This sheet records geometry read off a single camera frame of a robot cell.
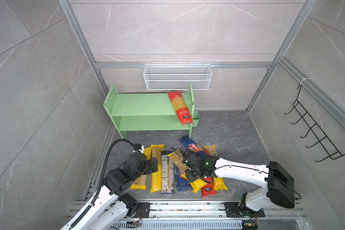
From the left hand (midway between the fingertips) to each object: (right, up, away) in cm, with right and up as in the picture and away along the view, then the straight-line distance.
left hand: (152, 160), depth 74 cm
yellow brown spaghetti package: (+13, -1, +7) cm, 15 cm away
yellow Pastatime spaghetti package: (+1, -15, +6) cm, 16 cm away
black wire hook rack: (+79, +12, -11) cm, 81 cm away
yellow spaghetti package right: (+37, -14, +4) cm, 40 cm away
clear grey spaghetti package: (+8, -10, +8) cm, 15 cm away
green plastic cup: (+29, +23, +36) cm, 51 cm away
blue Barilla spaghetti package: (+21, +6, +22) cm, 31 cm away
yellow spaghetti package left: (-8, -14, +7) cm, 18 cm away
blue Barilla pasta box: (+16, -14, +2) cm, 21 cm away
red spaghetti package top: (+17, +26, +4) cm, 31 cm away
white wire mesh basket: (+14, +53, +27) cm, 61 cm away
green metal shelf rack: (-7, +27, +16) cm, 32 cm away
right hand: (+21, -10, +6) cm, 24 cm away
